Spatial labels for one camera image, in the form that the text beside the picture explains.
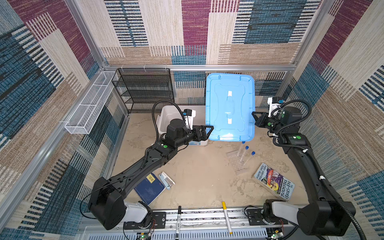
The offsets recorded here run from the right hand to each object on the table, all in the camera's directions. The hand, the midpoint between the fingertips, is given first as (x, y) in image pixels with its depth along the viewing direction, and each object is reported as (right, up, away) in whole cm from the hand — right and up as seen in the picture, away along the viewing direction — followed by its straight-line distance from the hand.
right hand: (252, 114), depth 75 cm
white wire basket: (-95, -3, +14) cm, 96 cm away
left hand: (-22, -6, -3) cm, 23 cm away
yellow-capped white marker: (-14, -46, +2) cm, 48 cm away
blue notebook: (-53, -40, +7) cm, 67 cm away
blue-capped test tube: (-2, -20, +15) cm, 25 cm away
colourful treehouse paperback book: (+15, -36, +8) cm, 40 cm away
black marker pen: (-36, -52, -3) cm, 63 cm away
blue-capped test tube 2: (-1, -18, +7) cm, 19 cm away
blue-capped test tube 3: (+2, -20, +5) cm, 21 cm away
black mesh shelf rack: (-67, +21, +33) cm, 77 cm away
